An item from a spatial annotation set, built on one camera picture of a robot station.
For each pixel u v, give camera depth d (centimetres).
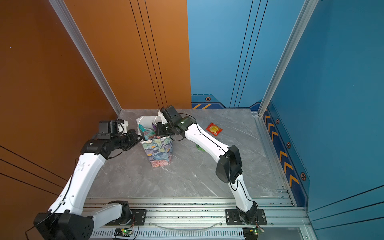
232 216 72
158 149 79
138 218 74
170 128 63
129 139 66
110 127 57
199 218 75
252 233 70
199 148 99
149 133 86
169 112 62
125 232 71
